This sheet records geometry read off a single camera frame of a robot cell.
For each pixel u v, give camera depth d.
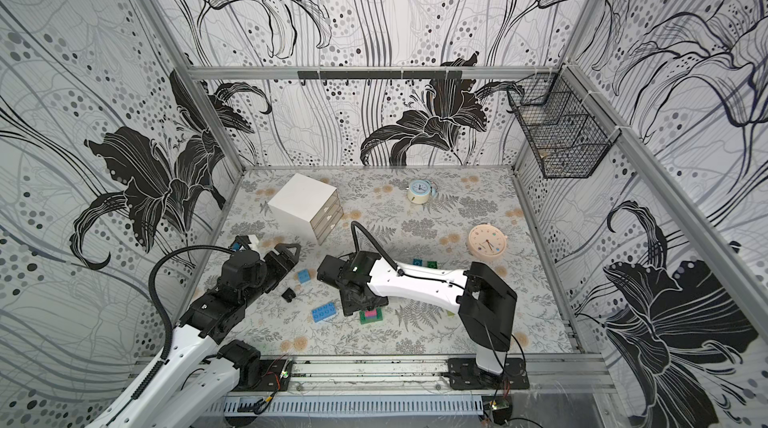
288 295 0.84
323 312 0.82
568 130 0.88
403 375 0.74
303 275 0.88
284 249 0.69
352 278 0.55
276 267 0.67
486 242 0.94
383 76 0.95
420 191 1.07
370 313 0.77
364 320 0.79
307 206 0.91
